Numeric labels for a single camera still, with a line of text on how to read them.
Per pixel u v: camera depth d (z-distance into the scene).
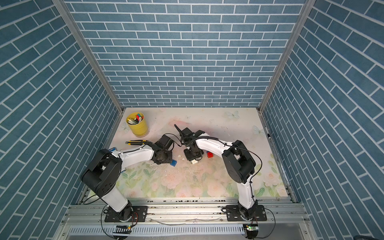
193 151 0.77
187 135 0.73
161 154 0.71
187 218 0.74
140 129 0.99
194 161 0.85
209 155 0.91
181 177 0.87
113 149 0.96
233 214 0.74
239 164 0.50
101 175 0.46
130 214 0.71
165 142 0.75
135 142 1.02
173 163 0.90
